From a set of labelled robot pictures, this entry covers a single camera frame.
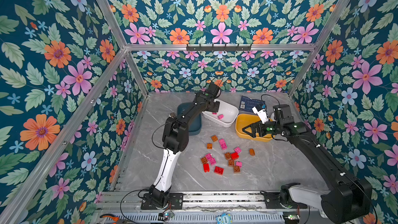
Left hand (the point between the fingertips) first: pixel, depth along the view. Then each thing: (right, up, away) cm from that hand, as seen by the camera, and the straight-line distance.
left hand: (216, 106), depth 98 cm
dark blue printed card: (+23, +2, +14) cm, 27 cm away
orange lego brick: (+8, -32, -12) cm, 35 cm away
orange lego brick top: (-1, -20, -3) cm, 20 cm away
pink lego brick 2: (+12, -25, -9) cm, 30 cm away
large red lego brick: (+1, -35, -15) cm, 38 cm away
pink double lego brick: (+4, -23, -5) cm, 24 cm away
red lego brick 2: (+10, -28, -11) cm, 32 cm away
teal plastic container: (-13, -12, -4) cm, 18 cm away
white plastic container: (+8, -6, +9) cm, 13 cm away
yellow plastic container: (+19, -9, +4) cm, 22 cm away
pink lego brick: (+13, -32, -13) cm, 37 cm away
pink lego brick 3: (+4, -7, +7) cm, 11 cm away
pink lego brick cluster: (-3, -31, -11) cm, 33 cm away
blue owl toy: (+3, -50, -30) cm, 59 cm away
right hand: (+18, -9, -20) cm, 28 cm away
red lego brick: (-6, -34, -15) cm, 37 cm away
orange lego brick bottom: (+11, -34, -15) cm, 39 cm away
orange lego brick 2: (-4, -24, -7) cm, 25 cm away
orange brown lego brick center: (+6, -29, -9) cm, 31 cm away
